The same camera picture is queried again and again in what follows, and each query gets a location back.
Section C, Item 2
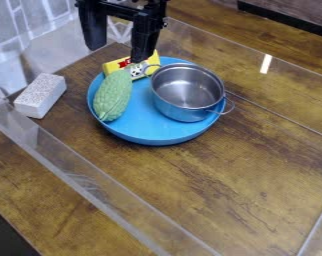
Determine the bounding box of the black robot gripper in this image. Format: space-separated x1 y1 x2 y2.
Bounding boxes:
75 0 170 63

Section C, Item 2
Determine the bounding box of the yellow brick with red label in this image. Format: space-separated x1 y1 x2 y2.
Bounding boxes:
103 51 161 80

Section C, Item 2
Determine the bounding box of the green bitter gourd toy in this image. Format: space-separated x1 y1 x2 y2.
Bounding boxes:
94 70 132 122

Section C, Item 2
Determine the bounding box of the blue round tray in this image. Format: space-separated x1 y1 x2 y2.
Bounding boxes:
87 56 222 146

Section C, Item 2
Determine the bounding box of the stainless steel pot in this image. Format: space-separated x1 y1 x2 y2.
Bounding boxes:
143 63 235 123

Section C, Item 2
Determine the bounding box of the white speckled foam block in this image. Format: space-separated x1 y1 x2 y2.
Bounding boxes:
14 73 67 119

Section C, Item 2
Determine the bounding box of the clear acrylic barrier wall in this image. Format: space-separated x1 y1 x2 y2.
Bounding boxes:
0 21 322 256

